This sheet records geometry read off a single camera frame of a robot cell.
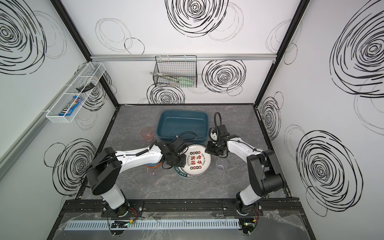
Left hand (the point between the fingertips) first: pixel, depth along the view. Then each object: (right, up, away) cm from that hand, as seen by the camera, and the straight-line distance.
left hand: (186, 163), depth 86 cm
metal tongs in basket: (-7, +50, +1) cm, 50 cm away
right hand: (+11, +6, +4) cm, 13 cm away
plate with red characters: (+7, +1, +1) cm, 7 cm away
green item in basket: (0, +47, +1) cm, 48 cm away
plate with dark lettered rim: (-4, -3, -2) cm, 6 cm away
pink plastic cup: (-27, +16, +14) cm, 34 cm away
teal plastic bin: (+2, +21, +25) cm, 33 cm away
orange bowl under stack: (-19, -2, +1) cm, 19 cm away
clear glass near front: (+21, -1, +1) cm, 21 cm away
